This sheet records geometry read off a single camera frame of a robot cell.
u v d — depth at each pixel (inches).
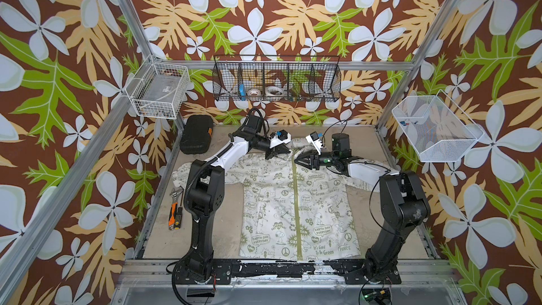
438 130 31.7
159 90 33.8
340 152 30.3
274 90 38.8
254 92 37.7
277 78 38.9
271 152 31.6
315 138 31.9
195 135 43.8
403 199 19.7
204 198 21.6
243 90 37.6
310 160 31.6
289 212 34.8
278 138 30.2
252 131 30.2
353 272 28.7
